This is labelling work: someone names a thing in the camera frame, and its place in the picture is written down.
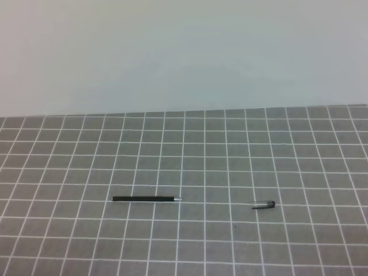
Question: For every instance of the black pen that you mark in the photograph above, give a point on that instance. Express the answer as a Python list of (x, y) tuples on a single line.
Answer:
[(145, 199)]

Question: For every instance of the clear pen cap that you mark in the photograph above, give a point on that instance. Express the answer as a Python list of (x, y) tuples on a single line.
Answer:
[(259, 205)]

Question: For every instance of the grey grid tablecloth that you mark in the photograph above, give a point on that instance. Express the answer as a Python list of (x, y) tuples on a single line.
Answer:
[(59, 174)]

